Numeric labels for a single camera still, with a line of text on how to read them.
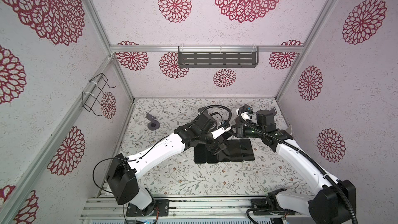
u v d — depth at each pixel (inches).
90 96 29.3
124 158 17.2
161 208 28.8
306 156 18.8
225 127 25.2
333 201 15.6
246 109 26.8
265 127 23.7
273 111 39.1
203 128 22.6
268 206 27.0
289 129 35.4
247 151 36.2
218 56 37.2
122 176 15.8
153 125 41.3
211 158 34.8
